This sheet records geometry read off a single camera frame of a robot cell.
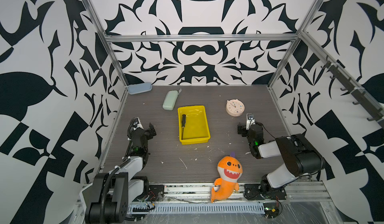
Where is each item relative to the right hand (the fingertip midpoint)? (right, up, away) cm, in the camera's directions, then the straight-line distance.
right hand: (250, 121), depth 94 cm
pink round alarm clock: (-7, +8, +11) cm, 15 cm away
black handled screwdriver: (-41, -2, +5) cm, 42 cm away
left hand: (-65, -1, -7) cm, 65 cm away
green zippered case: (-51, +13, +15) cm, 55 cm away
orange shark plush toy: (-18, -21, -21) cm, 34 cm away
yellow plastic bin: (-35, -3, +3) cm, 36 cm away
